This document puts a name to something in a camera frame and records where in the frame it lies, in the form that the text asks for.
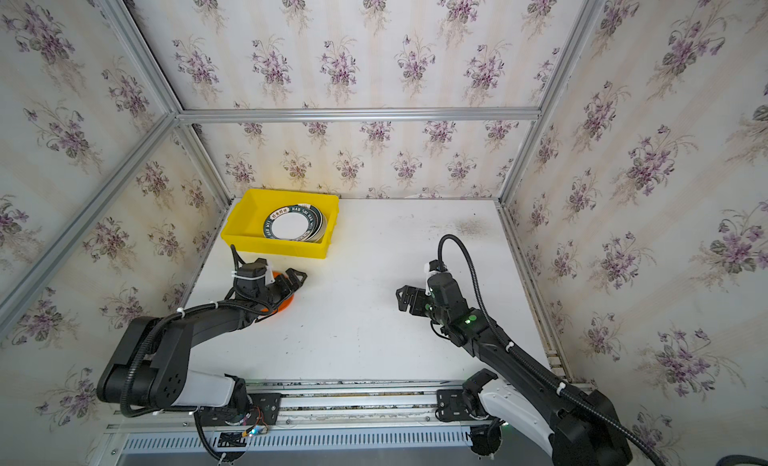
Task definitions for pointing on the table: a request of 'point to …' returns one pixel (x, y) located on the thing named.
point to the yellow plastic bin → (244, 226)
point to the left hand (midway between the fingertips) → (299, 281)
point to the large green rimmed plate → (292, 223)
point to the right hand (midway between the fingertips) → (406, 296)
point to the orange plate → (287, 303)
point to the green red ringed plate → (320, 225)
